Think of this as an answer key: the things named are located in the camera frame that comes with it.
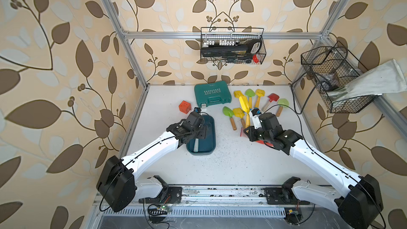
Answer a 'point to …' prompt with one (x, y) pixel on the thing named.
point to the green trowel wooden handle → (279, 111)
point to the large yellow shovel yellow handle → (245, 106)
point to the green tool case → (212, 93)
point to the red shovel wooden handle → (272, 97)
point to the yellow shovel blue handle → (238, 93)
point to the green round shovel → (228, 112)
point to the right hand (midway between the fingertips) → (246, 130)
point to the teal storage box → (206, 146)
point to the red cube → (185, 107)
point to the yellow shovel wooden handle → (259, 93)
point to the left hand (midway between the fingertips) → (203, 129)
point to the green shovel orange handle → (250, 93)
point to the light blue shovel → (196, 146)
